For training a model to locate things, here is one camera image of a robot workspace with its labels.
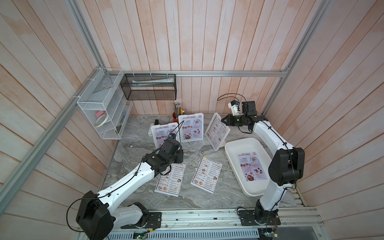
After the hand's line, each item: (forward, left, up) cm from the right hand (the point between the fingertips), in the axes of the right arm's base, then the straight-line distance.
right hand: (221, 119), depth 90 cm
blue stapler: (+11, +45, -15) cm, 49 cm away
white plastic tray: (-9, -10, -18) cm, 22 cm away
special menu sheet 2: (-21, -20, -21) cm, 36 cm away
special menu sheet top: (-8, +37, -5) cm, 38 cm away
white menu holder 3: (-10, -2, -12) cm, 16 cm away
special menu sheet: (+1, +18, -9) cm, 20 cm away
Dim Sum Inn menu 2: (-32, +31, -20) cm, 49 cm away
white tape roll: (-9, +69, +7) cm, 70 cm away
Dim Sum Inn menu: (-3, +2, -9) cm, 10 cm away
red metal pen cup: (+11, +31, -12) cm, 35 cm away
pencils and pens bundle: (+13, +28, -6) cm, 32 cm away
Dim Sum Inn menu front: (-27, +9, -20) cm, 35 cm away
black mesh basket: (+26, +49, +6) cm, 55 cm away
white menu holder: (-5, +36, 0) cm, 37 cm away
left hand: (-23, +25, -5) cm, 34 cm away
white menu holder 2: (-2, +25, -10) cm, 27 cm away
